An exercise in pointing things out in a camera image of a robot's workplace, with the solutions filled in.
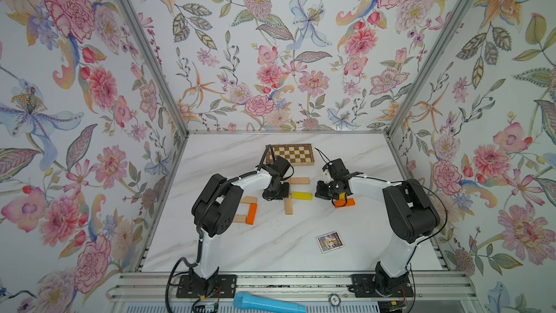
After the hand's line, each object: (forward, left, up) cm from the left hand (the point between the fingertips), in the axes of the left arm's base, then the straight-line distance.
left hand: (288, 195), depth 95 cm
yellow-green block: (0, -6, 0) cm, 6 cm away
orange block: (-9, -20, +11) cm, 24 cm away
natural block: (+8, -5, -1) cm, 10 cm away
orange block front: (-8, +16, -1) cm, 18 cm away
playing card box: (-20, -15, +1) cm, 25 cm away
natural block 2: (-5, 0, 0) cm, 5 cm away
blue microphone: (-39, +10, +4) cm, 41 cm away
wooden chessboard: (+22, -5, +2) cm, 22 cm away
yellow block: (-7, -19, +11) cm, 23 cm away
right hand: (+3, -12, -1) cm, 12 cm away
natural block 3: (-2, +18, 0) cm, 18 cm away
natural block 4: (-10, +20, 0) cm, 23 cm away
